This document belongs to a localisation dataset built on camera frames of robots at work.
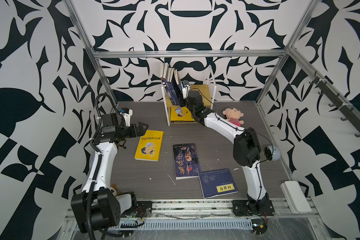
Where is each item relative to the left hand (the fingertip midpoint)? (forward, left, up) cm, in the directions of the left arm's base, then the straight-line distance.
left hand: (140, 124), depth 80 cm
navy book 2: (+14, -20, +12) cm, 27 cm away
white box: (-33, -77, -18) cm, 85 cm away
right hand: (+20, -22, +6) cm, 30 cm away
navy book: (+15, -17, +13) cm, 26 cm away
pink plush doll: (+18, -58, -15) cm, 63 cm away
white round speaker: (-12, -72, -14) cm, 74 cm away
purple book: (-14, -24, -20) cm, 35 cm away
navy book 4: (-25, -40, -21) cm, 52 cm away
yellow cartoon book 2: (-2, -2, -20) cm, 21 cm away
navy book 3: (+15, -20, +9) cm, 26 cm away
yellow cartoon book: (+20, -22, -16) cm, 34 cm away
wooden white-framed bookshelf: (+14, -36, +10) cm, 40 cm away
